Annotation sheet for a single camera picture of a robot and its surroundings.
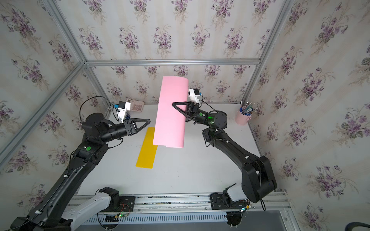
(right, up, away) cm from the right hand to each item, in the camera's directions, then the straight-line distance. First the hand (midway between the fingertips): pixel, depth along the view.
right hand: (175, 111), depth 55 cm
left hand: (-11, -5, +4) cm, 13 cm away
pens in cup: (+49, +3, +48) cm, 69 cm away
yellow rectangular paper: (-20, -25, +37) cm, 49 cm away
